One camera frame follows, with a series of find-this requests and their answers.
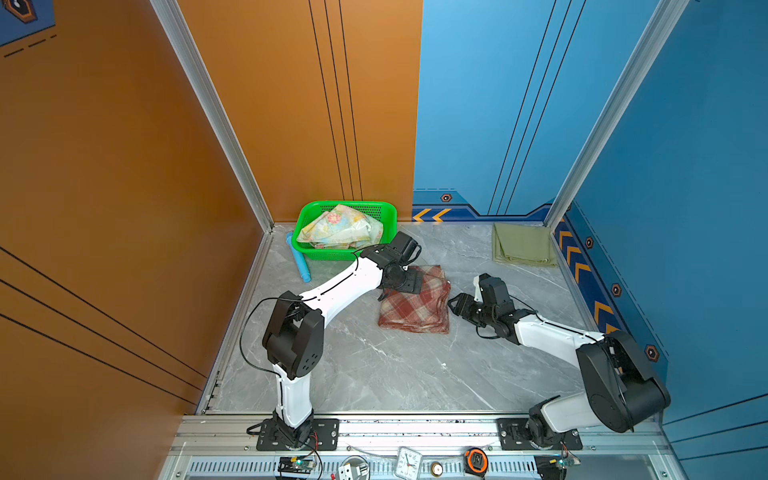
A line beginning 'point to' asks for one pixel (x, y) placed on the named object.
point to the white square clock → (409, 463)
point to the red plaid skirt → (426, 311)
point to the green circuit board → (298, 465)
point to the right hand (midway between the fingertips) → (450, 305)
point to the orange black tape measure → (476, 461)
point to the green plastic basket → (385, 212)
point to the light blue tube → (299, 258)
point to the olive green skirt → (523, 244)
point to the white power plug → (354, 468)
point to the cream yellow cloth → (342, 228)
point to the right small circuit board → (569, 461)
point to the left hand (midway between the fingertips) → (409, 281)
